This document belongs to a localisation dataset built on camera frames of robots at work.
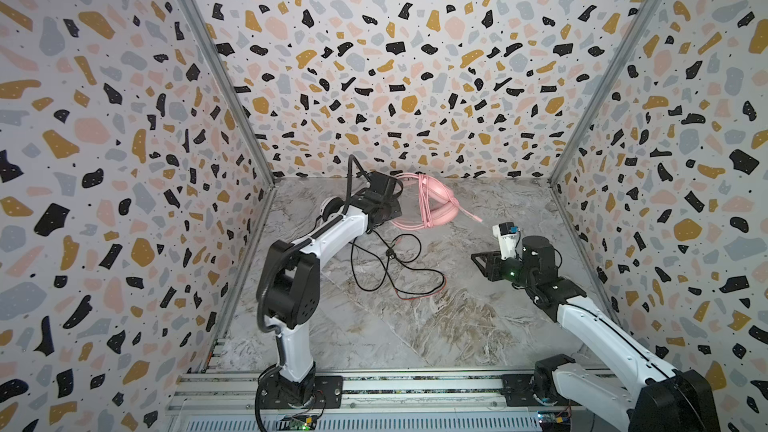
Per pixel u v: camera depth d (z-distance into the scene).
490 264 0.72
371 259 0.98
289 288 0.49
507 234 0.73
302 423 0.70
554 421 0.72
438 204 0.86
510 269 0.71
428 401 0.73
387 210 0.83
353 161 0.70
